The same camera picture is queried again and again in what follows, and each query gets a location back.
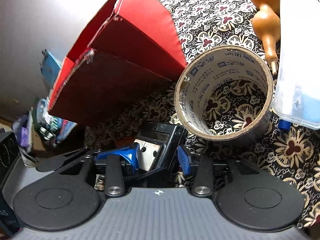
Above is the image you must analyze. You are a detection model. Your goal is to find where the black analog meter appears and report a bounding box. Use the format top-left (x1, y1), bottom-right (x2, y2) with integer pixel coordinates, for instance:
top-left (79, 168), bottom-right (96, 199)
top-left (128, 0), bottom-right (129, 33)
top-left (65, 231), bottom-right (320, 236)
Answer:
top-left (127, 123), bottom-right (187, 181)

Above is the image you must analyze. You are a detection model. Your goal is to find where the brown packing tape roll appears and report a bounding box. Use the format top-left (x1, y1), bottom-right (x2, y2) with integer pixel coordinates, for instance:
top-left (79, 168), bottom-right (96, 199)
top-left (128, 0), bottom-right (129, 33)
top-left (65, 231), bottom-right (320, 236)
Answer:
top-left (174, 45), bottom-right (273, 143)

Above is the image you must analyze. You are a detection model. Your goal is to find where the red cardboard box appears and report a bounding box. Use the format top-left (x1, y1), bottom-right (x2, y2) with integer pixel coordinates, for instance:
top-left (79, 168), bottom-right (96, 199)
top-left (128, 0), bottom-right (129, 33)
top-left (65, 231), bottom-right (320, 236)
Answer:
top-left (48, 0), bottom-right (187, 126)

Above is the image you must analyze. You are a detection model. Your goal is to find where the blue plastic packet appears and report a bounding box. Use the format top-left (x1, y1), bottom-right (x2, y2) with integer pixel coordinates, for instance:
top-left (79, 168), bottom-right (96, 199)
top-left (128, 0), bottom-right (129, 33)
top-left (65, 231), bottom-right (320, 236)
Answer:
top-left (40, 49), bottom-right (61, 88)

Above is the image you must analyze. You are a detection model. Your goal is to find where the white plastic bottle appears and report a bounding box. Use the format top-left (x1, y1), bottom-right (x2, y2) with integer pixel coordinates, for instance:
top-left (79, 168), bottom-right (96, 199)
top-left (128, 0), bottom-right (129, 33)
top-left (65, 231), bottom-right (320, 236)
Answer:
top-left (273, 0), bottom-right (319, 130)

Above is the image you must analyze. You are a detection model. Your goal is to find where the floral patterned tablecloth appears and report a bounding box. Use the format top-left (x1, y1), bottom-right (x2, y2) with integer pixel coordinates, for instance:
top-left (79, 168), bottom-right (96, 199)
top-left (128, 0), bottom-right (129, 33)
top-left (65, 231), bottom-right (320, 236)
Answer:
top-left (85, 0), bottom-right (319, 228)

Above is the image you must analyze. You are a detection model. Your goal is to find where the orange gourd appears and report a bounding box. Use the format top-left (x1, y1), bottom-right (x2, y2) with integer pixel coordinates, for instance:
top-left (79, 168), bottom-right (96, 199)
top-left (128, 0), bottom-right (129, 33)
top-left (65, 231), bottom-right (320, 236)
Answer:
top-left (251, 0), bottom-right (280, 75)

